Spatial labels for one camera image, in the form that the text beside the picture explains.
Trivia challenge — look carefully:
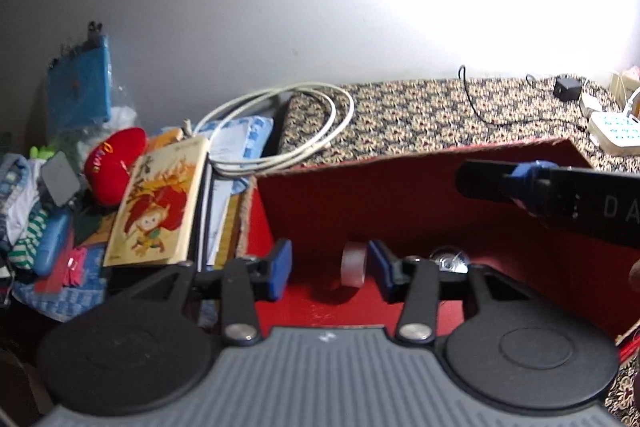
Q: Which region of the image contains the pile of folded clothes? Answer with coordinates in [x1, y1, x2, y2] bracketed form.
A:
[1, 152, 106, 322]

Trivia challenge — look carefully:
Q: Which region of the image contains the clear tape roll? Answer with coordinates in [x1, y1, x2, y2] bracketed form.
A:
[341, 242, 368, 288]

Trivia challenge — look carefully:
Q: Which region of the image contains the grey small device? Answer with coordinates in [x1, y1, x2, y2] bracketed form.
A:
[40, 150, 81, 207]

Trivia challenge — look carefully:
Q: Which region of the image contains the blue white patterned pouch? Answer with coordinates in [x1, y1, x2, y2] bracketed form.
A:
[204, 116, 273, 197]

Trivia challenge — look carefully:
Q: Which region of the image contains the white power strip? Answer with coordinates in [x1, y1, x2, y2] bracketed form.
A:
[579, 90, 640, 156]

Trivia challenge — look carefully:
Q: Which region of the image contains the blue glasses case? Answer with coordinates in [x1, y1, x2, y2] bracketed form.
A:
[32, 207, 73, 277]

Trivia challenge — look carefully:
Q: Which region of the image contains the black power adapter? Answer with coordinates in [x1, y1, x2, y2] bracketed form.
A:
[553, 76, 584, 102]

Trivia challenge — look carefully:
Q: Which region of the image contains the cartoon monkey picture book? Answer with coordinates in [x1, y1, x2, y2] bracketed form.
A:
[103, 135, 208, 268]

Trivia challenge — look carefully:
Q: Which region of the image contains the red heart plush pillow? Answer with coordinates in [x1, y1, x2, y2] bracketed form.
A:
[84, 127, 148, 207]

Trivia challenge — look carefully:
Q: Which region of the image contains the blue plastic bag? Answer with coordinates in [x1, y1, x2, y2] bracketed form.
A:
[44, 20, 112, 136]

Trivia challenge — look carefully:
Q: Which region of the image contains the white coiled cable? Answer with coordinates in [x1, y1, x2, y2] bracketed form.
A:
[182, 81, 356, 178]

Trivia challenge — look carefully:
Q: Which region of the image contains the shiny metal object in box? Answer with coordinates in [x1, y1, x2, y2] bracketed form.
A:
[430, 246, 470, 274]

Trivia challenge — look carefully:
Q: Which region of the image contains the black thin cable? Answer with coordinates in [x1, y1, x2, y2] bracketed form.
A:
[458, 64, 591, 134]

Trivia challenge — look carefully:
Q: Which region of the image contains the red cardboard box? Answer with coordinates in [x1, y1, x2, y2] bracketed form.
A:
[236, 139, 639, 337]

